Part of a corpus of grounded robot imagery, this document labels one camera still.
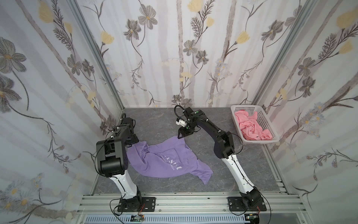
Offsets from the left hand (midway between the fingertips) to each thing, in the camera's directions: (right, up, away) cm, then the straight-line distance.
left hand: (128, 142), depth 95 cm
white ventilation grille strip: (+29, -36, -24) cm, 52 cm away
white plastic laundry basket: (+100, +17, +12) cm, 102 cm away
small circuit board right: (+75, -36, -23) cm, 86 cm away
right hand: (+39, +8, +4) cm, 40 cm away
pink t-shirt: (+85, +9, +1) cm, 86 cm away
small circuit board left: (+14, -35, -24) cm, 45 cm away
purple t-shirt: (+29, -9, -3) cm, 30 cm away
